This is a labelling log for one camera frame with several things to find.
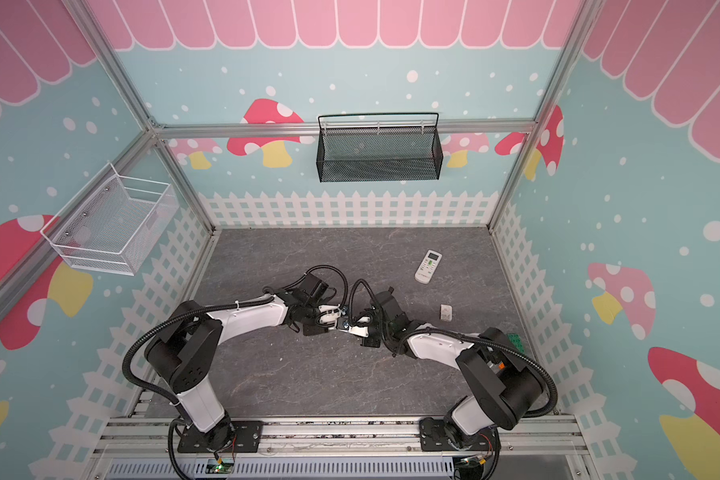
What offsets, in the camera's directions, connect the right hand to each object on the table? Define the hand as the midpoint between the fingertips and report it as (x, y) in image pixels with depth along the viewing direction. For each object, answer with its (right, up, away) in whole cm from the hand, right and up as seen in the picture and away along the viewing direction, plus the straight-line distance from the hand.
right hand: (353, 321), depth 88 cm
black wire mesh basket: (0, +54, +6) cm, 55 cm away
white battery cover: (+30, +1, +8) cm, 31 cm away
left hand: (-10, -1, +6) cm, 12 cm away
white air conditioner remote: (+26, +16, +18) cm, 35 cm away
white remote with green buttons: (-6, +2, -6) cm, 9 cm away
